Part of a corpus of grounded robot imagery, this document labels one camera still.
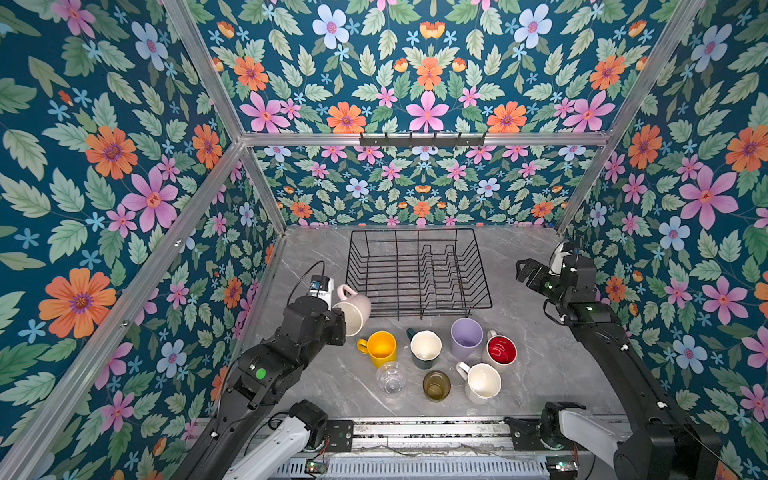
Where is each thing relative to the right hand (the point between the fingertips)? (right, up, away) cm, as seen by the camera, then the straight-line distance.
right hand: (530, 265), depth 81 cm
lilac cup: (-16, -21, +7) cm, 27 cm away
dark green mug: (-29, -24, +6) cm, 38 cm away
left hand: (-48, -9, -14) cm, 51 cm away
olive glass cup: (-26, -34, +1) cm, 42 cm away
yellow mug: (-42, -24, +6) cm, 48 cm away
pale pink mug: (-45, -9, -17) cm, 49 cm away
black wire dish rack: (-30, -4, +23) cm, 38 cm away
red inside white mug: (-6, -25, +5) cm, 26 cm away
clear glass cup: (-38, -32, +2) cm, 50 cm away
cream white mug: (-14, -31, -2) cm, 34 cm away
